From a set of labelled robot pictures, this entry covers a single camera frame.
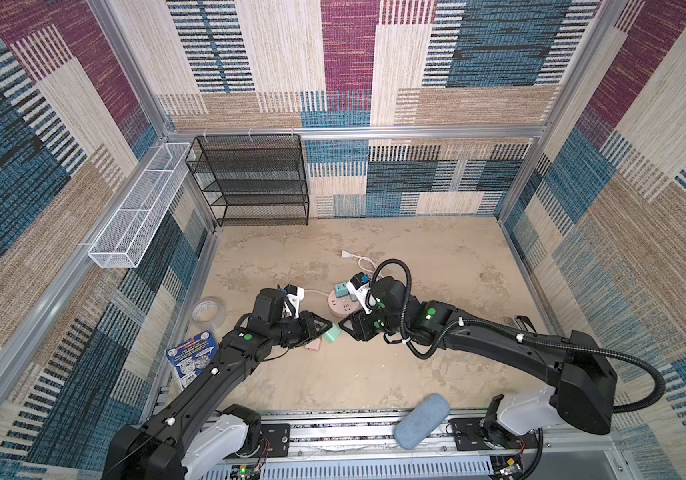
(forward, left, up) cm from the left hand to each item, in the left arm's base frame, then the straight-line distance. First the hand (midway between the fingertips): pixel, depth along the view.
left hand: (330, 323), depth 77 cm
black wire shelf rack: (+55, +29, +3) cm, 62 cm away
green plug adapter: (-3, 0, -1) cm, 3 cm away
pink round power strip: (+11, -3, -12) cm, 16 cm away
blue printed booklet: (-3, +40, -13) cm, 43 cm away
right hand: (-1, -5, 0) cm, 5 cm away
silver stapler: (+5, -56, -12) cm, 57 cm away
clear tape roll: (+12, +39, -15) cm, 44 cm away
